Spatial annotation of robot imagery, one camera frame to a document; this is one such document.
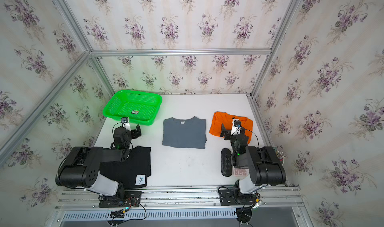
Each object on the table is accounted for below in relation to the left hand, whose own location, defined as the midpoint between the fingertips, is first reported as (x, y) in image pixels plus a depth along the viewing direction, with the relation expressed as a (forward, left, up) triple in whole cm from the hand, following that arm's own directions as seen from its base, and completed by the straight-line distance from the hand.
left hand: (133, 125), depth 93 cm
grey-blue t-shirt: (-2, -34, -6) cm, 35 cm away
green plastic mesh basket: (+20, +1, -7) cm, 22 cm away
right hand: (-2, -62, +4) cm, 62 cm away
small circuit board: (-45, 0, -10) cm, 46 cm away
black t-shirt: (-26, -4, -8) cm, 27 cm away
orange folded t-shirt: (+10, -58, -6) cm, 59 cm away
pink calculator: (-27, -64, -5) cm, 70 cm away
